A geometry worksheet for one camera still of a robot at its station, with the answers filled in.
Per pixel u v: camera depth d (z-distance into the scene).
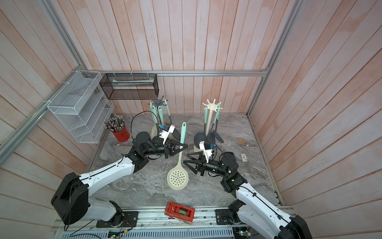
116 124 0.93
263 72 0.93
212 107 0.70
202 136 0.88
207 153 0.61
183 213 0.70
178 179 0.69
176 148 0.67
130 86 1.04
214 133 0.86
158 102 0.71
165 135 0.64
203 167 0.60
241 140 1.04
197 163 0.60
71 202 0.40
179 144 0.66
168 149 0.61
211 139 0.91
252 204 0.49
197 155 0.69
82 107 0.73
